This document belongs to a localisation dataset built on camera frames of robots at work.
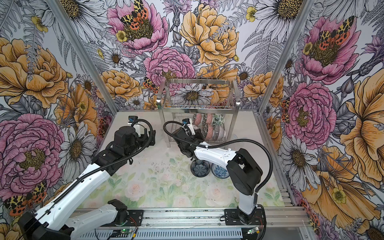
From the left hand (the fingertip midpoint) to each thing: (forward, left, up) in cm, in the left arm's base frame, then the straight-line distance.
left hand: (145, 136), depth 76 cm
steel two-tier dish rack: (+46, -37, -22) cm, 63 cm away
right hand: (+7, -28, -8) cm, 30 cm away
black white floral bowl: (+21, -32, -16) cm, 42 cm away
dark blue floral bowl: (-7, -28, -23) cm, 37 cm away
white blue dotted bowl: (-9, -39, -24) cm, 47 cm away
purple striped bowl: (+11, -40, -13) cm, 43 cm away
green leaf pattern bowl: (+29, -42, -20) cm, 55 cm away
